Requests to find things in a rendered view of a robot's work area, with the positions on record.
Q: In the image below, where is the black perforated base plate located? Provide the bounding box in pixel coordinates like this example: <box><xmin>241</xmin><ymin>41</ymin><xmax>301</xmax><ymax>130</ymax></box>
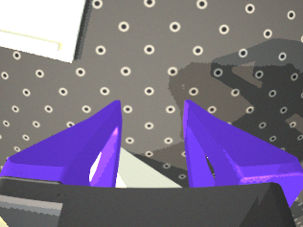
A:
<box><xmin>0</xmin><ymin>0</ymin><xmax>303</xmax><ymax>187</ymax></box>

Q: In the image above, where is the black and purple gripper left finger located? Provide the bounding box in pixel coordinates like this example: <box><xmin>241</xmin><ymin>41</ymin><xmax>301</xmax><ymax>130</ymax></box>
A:
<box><xmin>0</xmin><ymin>101</ymin><xmax>122</xmax><ymax>187</ymax></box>

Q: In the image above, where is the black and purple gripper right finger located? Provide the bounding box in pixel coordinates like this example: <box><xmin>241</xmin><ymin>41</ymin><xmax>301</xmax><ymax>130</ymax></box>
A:
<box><xmin>183</xmin><ymin>100</ymin><xmax>303</xmax><ymax>206</ymax></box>

